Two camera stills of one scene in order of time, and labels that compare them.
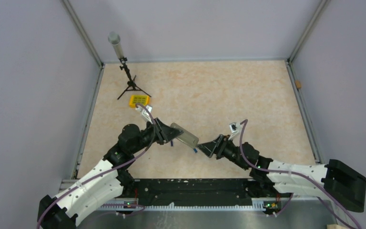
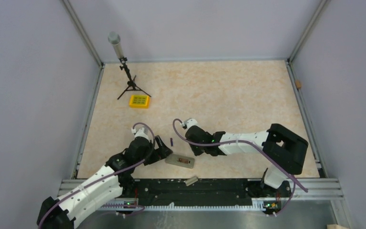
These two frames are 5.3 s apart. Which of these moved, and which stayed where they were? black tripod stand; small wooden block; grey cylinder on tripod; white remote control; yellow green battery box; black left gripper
Moved: white remote control; black left gripper
Stayed: black tripod stand; yellow green battery box; small wooden block; grey cylinder on tripod
